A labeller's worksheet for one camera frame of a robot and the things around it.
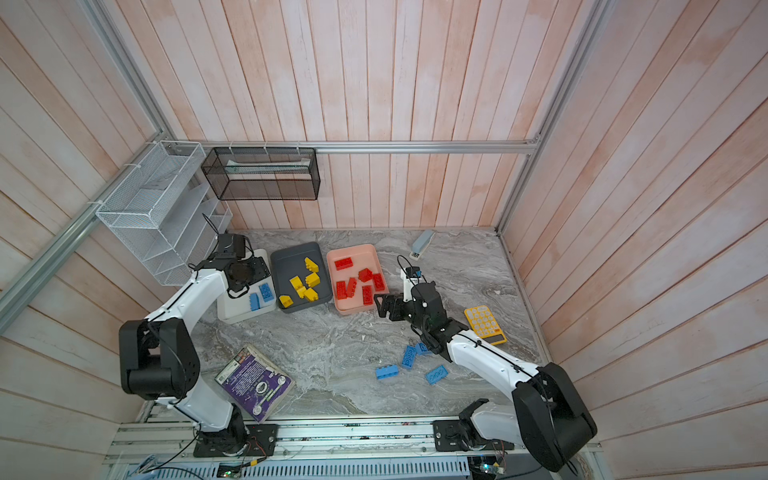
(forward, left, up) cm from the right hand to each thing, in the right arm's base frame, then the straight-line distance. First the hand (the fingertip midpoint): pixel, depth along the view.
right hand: (386, 295), depth 85 cm
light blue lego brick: (-18, -1, -12) cm, 21 cm away
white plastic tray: (+5, +43, -12) cm, 44 cm away
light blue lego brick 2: (-18, -15, -14) cm, 27 cm away
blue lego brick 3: (-13, -7, -13) cm, 20 cm away
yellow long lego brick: (+19, +28, -11) cm, 36 cm away
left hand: (+7, +40, -2) cm, 41 cm away
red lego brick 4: (+10, +12, -12) cm, 20 cm away
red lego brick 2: (+13, +3, -13) cm, 19 cm away
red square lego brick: (+16, +8, -12) cm, 21 cm away
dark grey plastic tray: (+13, +30, -10) cm, 34 cm away
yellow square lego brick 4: (+7, +29, -10) cm, 31 cm away
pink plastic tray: (+15, +11, -12) cm, 22 cm away
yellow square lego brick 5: (+4, +33, -11) cm, 35 cm away
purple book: (-22, +35, -11) cm, 43 cm away
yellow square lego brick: (+12, +26, -11) cm, 30 cm away
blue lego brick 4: (-11, -11, -11) cm, 19 cm away
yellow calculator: (-1, -31, -14) cm, 34 cm away
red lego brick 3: (+9, +16, -12) cm, 22 cm away
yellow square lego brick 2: (+10, +31, -11) cm, 34 cm away
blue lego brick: (+7, +41, -11) cm, 43 cm away
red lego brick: (+21, +16, -12) cm, 29 cm away
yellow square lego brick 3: (+7, +25, -11) cm, 28 cm away
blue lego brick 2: (+4, +44, -12) cm, 46 cm away
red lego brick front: (+9, +7, -13) cm, 18 cm away
